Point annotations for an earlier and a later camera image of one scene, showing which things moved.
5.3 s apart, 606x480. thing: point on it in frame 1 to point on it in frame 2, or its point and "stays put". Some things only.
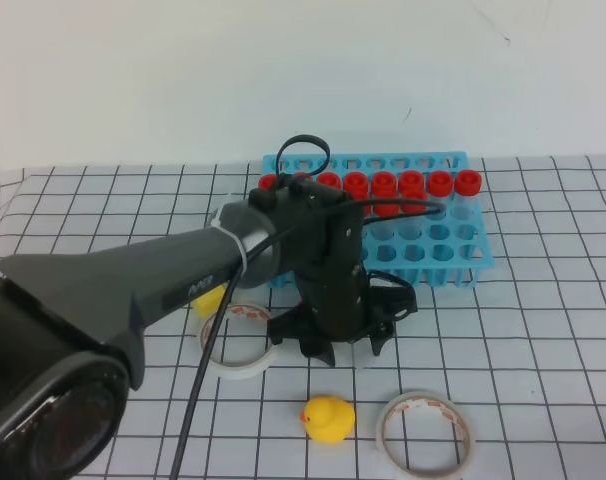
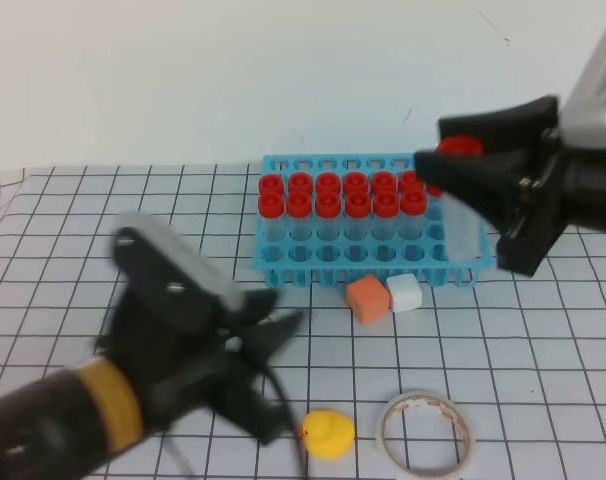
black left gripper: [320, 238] to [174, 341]
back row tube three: [331, 179] stays put
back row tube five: [384, 185] stays put
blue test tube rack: [422, 211] stays put
